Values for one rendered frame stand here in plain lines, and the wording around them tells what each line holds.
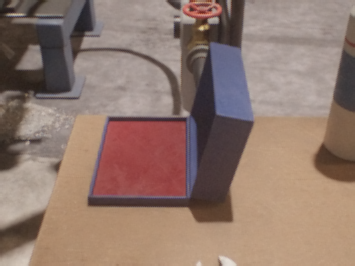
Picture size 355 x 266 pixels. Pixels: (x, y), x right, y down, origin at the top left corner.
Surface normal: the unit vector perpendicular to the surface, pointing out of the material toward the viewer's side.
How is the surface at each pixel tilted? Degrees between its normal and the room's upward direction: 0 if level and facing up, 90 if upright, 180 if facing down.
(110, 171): 0
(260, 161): 0
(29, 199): 0
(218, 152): 90
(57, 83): 90
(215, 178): 90
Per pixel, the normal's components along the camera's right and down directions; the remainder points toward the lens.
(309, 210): 0.00, -0.82
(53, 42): -0.01, 0.58
